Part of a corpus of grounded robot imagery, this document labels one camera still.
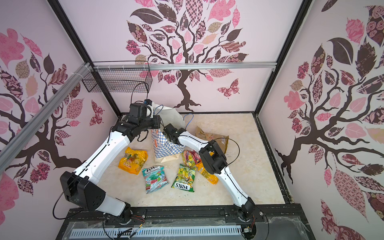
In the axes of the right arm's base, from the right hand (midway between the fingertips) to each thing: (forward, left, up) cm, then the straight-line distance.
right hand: (164, 151), depth 95 cm
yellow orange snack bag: (-19, -30, +2) cm, 35 cm away
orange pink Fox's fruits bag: (-6, -18, +2) cm, 19 cm away
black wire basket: (+38, +28, +32) cm, 57 cm away
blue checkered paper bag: (-8, -3, +14) cm, 16 cm away
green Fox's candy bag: (-19, -15, +2) cm, 24 cm away
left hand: (+5, -2, +24) cm, 25 cm away
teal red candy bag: (-18, +3, +1) cm, 18 cm away
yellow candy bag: (-8, +17, +3) cm, 19 cm away
